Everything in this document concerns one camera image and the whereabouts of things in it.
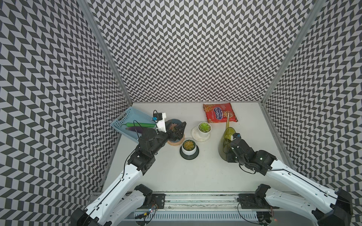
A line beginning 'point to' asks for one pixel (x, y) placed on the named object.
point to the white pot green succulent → (204, 129)
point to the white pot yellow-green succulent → (189, 147)
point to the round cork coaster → (176, 144)
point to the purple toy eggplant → (137, 129)
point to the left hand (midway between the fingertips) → (178, 123)
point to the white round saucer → (196, 136)
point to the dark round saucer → (189, 157)
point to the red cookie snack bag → (217, 112)
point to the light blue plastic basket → (131, 115)
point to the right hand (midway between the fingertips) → (228, 155)
